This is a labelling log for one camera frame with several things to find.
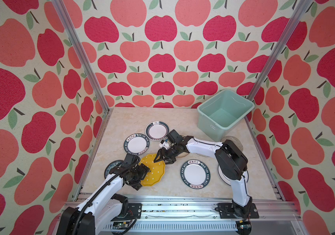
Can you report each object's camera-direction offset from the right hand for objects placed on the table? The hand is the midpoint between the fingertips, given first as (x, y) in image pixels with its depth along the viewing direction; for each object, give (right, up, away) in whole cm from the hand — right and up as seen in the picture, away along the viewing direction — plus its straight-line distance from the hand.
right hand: (158, 162), depth 85 cm
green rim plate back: (-3, +17, +23) cm, 29 cm away
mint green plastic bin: (+50, +30, +35) cm, 68 cm away
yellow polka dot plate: (0, -4, -2) cm, 5 cm away
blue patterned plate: (-30, -3, +4) cm, 31 cm away
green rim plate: (-17, +8, +17) cm, 25 cm away
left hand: (-4, -7, -2) cm, 9 cm away
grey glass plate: (+52, +12, +17) cm, 56 cm away
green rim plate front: (+23, -9, +5) cm, 25 cm away
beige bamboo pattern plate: (+15, +2, +10) cm, 18 cm away
